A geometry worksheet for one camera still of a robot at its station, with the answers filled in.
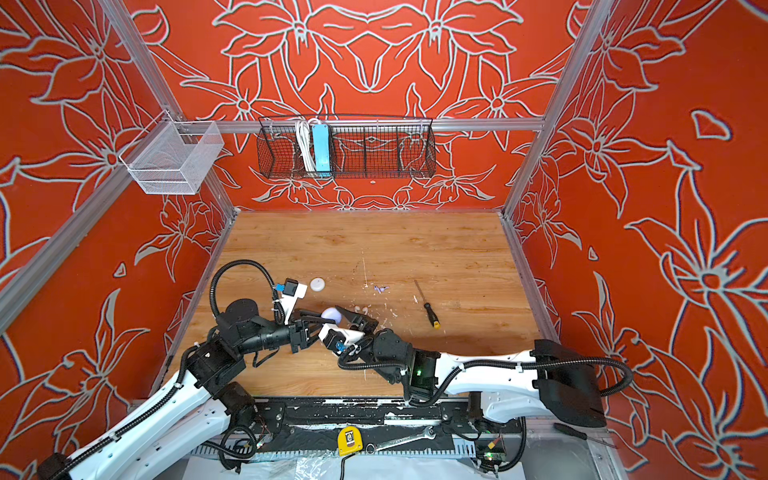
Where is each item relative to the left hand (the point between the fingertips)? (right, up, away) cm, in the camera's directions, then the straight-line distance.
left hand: (332, 323), depth 65 cm
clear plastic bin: (-55, +45, +27) cm, 76 cm away
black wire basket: (-1, +50, +33) cm, 60 cm away
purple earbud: (+11, +2, +31) cm, 32 cm away
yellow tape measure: (+4, -28, +3) cm, 29 cm away
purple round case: (0, +2, 0) cm, 2 cm away
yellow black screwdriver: (+27, -5, +24) cm, 36 cm away
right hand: (-1, +2, +1) cm, 2 cm away
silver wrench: (+9, -31, +4) cm, 32 cm away
